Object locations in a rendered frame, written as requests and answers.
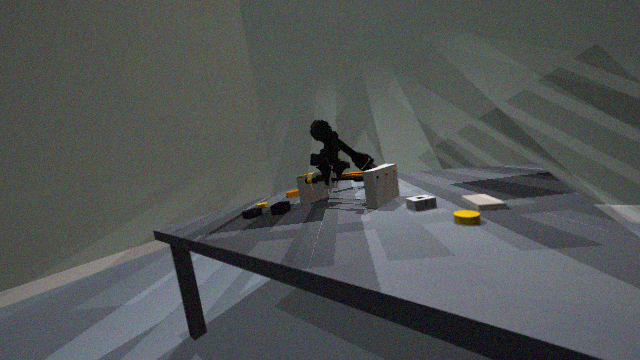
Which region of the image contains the white flat rectangular block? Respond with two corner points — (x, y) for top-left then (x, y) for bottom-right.
(462, 194), (507, 211)

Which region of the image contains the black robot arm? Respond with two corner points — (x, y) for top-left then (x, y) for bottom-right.
(310, 120), (377, 171)

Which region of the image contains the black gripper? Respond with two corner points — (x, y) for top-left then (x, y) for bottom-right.
(310, 145), (350, 185)

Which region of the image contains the orange rectangular block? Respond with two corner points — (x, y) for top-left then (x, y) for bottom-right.
(286, 189), (299, 198)

